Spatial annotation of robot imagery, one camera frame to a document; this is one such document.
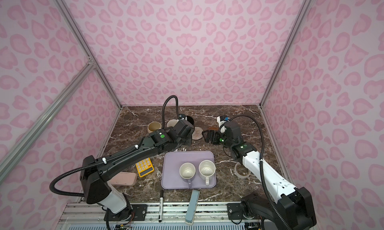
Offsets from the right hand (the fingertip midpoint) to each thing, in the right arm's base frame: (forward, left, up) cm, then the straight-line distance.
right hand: (209, 132), depth 79 cm
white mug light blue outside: (+15, +23, -12) cm, 30 cm away
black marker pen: (-35, +23, -19) cm, 46 cm away
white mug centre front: (-14, +12, -18) cm, 26 cm away
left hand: (-1, +10, +1) cm, 10 cm away
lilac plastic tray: (-16, +21, -22) cm, 35 cm away
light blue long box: (-32, +8, -21) cm, 39 cm away
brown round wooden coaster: (+17, -4, -21) cm, 27 cm away
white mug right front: (-13, +1, -19) cm, 23 cm away
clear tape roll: (-12, -19, -21) cm, 31 cm away
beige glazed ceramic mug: (+13, +36, -13) cm, 40 cm away
